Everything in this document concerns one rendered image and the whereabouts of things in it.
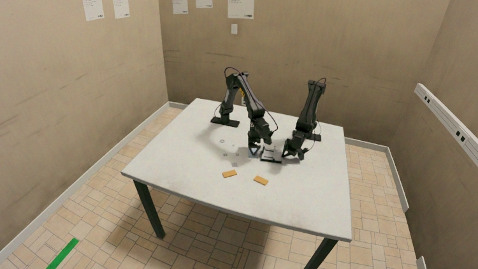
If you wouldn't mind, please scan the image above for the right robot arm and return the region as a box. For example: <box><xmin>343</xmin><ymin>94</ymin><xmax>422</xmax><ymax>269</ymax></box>
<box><xmin>210</xmin><ymin>71</ymin><xmax>272</xmax><ymax>137</ymax></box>

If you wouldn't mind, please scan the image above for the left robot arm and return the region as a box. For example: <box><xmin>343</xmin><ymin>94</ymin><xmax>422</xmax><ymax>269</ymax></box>
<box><xmin>291</xmin><ymin>80</ymin><xmax>326</xmax><ymax>149</ymax></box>

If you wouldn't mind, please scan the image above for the orange flat plate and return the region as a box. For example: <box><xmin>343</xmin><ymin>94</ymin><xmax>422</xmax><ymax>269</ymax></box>
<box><xmin>254</xmin><ymin>175</ymin><xmax>269</xmax><ymax>185</ymax></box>
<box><xmin>222</xmin><ymin>170</ymin><xmax>237</xmax><ymax>178</ymax></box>

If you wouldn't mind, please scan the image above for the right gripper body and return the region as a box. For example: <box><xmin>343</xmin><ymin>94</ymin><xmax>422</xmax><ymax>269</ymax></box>
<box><xmin>248</xmin><ymin>128</ymin><xmax>272</xmax><ymax>147</ymax></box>

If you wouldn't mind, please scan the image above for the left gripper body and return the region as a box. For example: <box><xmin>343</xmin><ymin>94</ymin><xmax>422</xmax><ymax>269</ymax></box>
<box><xmin>285</xmin><ymin>137</ymin><xmax>308</xmax><ymax>158</ymax></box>

